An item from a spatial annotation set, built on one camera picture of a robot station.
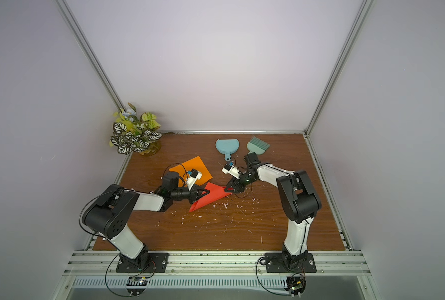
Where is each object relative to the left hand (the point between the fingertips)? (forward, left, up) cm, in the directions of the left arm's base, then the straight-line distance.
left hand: (209, 192), depth 86 cm
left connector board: (-35, +27, -10) cm, 46 cm away
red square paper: (+2, -3, -4) cm, 5 cm away
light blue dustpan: (+33, -8, -5) cm, 34 cm away
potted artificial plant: (+24, +37, +16) cm, 47 cm away
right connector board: (-34, -36, -8) cm, 50 cm away
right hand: (+6, -9, -1) cm, 10 cm away
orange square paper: (+22, +11, -8) cm, 26 cm away
